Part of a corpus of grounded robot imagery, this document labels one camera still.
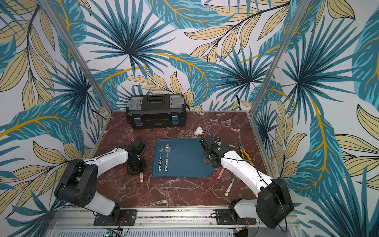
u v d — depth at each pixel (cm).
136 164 76
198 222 73
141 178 86
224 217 73
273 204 40
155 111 98
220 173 88
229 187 83
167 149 95
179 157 93
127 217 72
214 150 59
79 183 44
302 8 69
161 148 98
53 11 69
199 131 104
